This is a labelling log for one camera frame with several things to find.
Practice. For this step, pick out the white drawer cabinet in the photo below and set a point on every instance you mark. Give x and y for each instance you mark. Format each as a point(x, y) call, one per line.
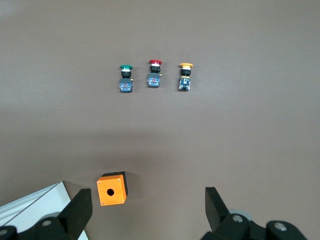
point(30, 212)

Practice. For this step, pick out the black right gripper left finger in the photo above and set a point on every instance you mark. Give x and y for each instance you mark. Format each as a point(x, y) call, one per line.
point(72, 217)

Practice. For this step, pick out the green mushroom push button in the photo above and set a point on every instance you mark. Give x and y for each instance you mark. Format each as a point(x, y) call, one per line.
point(125, 85)

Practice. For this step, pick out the orange button enclosure box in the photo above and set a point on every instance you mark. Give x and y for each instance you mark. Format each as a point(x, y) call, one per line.
point(117, 185)

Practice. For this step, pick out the yellow mushroom push button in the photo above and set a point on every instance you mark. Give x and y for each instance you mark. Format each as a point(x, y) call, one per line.
point(185, 83)

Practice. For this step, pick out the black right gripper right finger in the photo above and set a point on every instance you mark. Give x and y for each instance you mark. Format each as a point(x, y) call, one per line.
point(217, 215)

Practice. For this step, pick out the red mushroom push button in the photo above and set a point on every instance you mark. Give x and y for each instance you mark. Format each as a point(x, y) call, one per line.
point(153, 80)

